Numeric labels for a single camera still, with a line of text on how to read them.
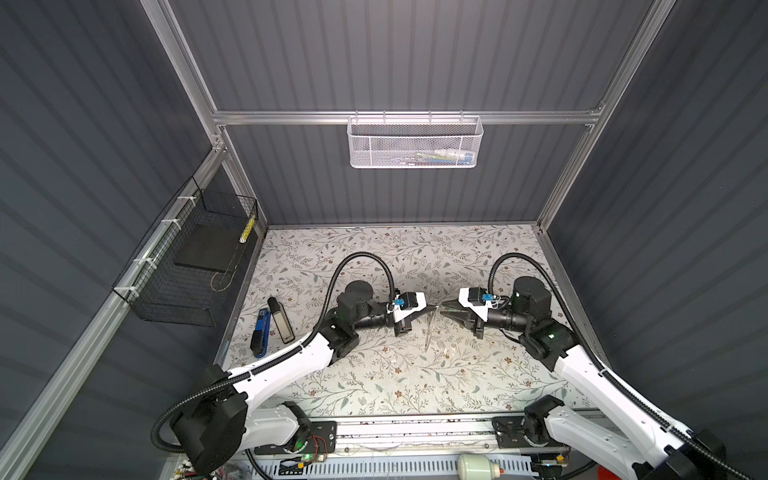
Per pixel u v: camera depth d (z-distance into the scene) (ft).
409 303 1.84
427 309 1.92
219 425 1.31
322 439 2.37
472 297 1.89
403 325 2.04
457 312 2.19
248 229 2.69
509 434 2.40
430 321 2.28
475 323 2.06
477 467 2.07
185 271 2.38
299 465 2.31
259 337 2.89
